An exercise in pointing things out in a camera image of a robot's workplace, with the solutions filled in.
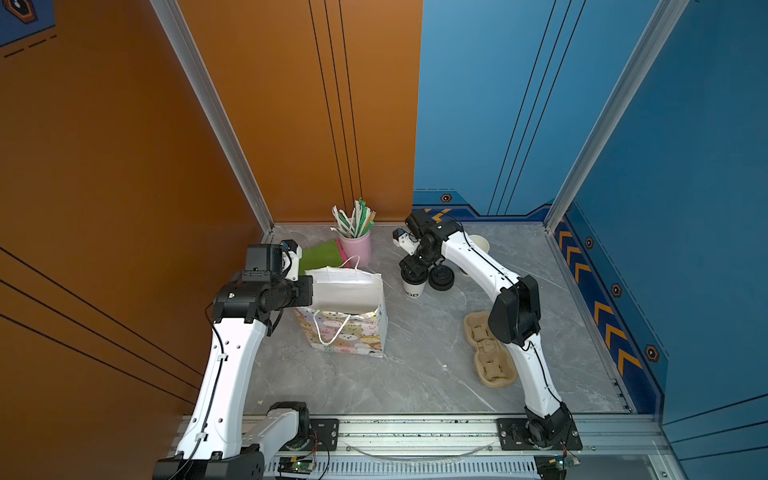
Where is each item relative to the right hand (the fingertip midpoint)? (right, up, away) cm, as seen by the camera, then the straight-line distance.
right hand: (411, 266), depth 94 cm
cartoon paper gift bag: (-16, -9, -27) cm, 33 cm away
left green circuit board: (-29, -46, -23) cm, 59 cm away
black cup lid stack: (+10, -4, +5) cm, 12 cm away
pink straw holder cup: (-19, +4, +10) cm, 22 cm away
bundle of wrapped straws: (-17, +14, +5) cm, 23 cm away
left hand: (-27, -3, -21) cm, 34 cm away
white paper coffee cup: (+1, -8, +2) cm, 8 cm away
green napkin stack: (-33, +3, +15) cm, 37 cm away
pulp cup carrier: (+23, -27, -11) cm, 37 cm away
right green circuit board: (+33, -45, -24) cm, 61 cm away
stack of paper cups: (+23, +8, +3) cm, 24 cm away
